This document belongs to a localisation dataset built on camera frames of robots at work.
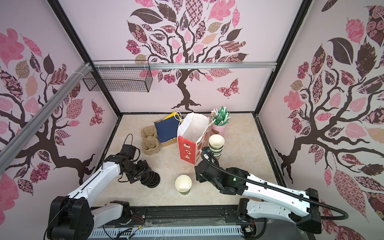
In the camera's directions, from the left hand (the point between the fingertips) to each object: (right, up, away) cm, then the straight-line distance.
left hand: (146, 174), depth 83 cm
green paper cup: (+21, -5, -1) cm, 22 cm away
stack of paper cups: (+39, +17, -3) cm, 43 cm away
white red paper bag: (+26, +24, +18) cm, 39 cm away
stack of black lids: (+3, -2, -1) cm, 3 cm away
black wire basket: (-21, +60, +12) cm, 65 cm away
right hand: (+30, +8, -12) cm, 33 cm away
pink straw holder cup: (+42, +25, +14) cm, 51 cm away
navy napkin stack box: (+7, +26, +25) cm, 36 cm away
